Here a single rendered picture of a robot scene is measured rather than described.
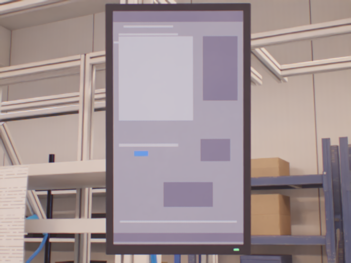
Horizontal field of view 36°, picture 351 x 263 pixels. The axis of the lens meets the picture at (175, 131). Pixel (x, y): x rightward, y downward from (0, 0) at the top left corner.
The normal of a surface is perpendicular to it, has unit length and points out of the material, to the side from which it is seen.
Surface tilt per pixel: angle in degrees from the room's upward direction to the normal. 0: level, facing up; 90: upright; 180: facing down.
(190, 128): 101
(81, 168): 90
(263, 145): 90
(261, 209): 90
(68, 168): 90
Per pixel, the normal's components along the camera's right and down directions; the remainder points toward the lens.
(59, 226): -0.43, -0.17
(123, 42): -0.01, 0.01
